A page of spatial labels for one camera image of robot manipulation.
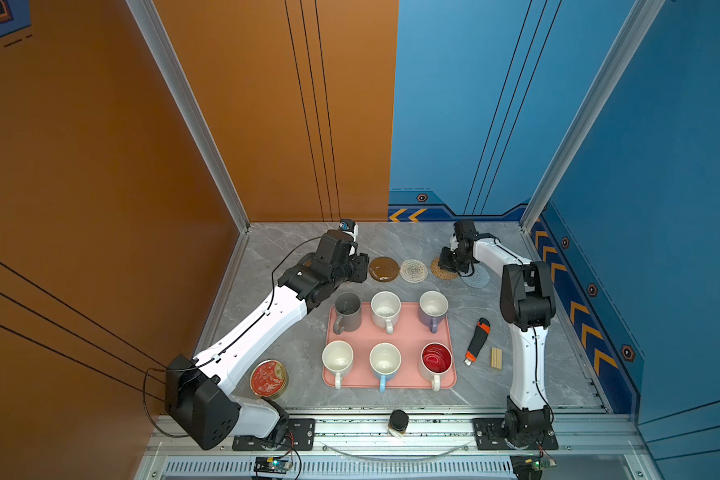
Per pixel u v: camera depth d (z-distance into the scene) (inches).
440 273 41.5
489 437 28.5
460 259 35.9
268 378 31.1
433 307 37.0
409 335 35.5
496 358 33.4
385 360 33.5
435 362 32.6
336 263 22.9
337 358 33.2
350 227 26.4
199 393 15.2
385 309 37.0
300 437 28.7
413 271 41.5
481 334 35.1
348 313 32.8
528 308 23.6
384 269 41.7
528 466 27.5
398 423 26.8
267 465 28.0
